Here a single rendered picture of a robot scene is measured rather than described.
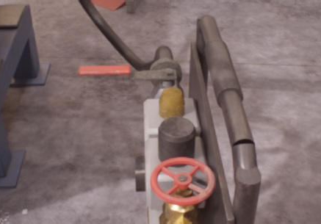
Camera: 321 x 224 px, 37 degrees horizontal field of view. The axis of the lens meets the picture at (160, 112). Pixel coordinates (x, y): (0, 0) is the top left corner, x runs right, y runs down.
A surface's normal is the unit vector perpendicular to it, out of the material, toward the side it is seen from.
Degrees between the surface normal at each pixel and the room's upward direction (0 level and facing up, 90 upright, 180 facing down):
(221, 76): 26
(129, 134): 0
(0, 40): 0
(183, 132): 0
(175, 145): 90
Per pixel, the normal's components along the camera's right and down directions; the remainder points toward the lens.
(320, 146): 0.00, -0.81
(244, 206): -0.22, 0.56
